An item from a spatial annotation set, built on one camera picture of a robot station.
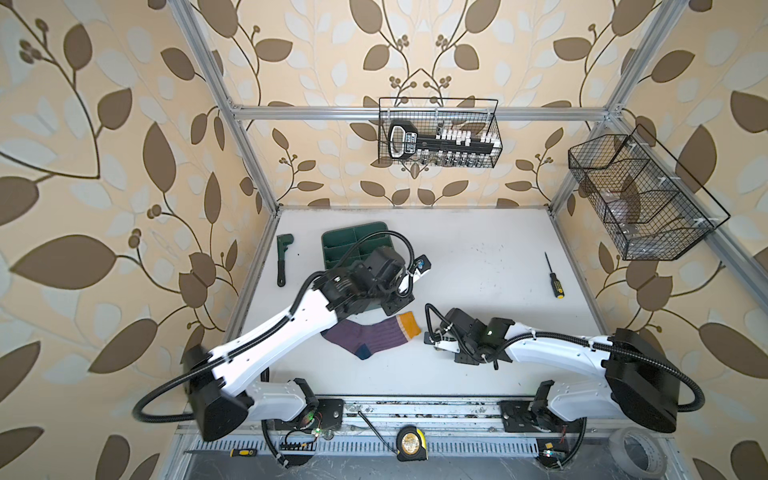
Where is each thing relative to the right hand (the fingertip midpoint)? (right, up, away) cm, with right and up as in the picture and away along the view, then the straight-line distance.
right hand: (459, 341), depth 85 cm
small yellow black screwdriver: (-55, -20, -16) cm, 60 cm away
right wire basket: (+45, +37, -13) cm, 60 cm away
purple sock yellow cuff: (-27, +1, +1) cm, 27 cm away
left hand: (-15, +18, -13) cm, 27 cm away
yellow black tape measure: (-15, -18, -17) cm, 29 cm away
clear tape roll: (+39, -20, -16) cm, 47 cm away
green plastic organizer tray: (-40, +29, +19) cm, 53 cm away
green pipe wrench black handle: (-60, +28, +23) cm, 70 cm away
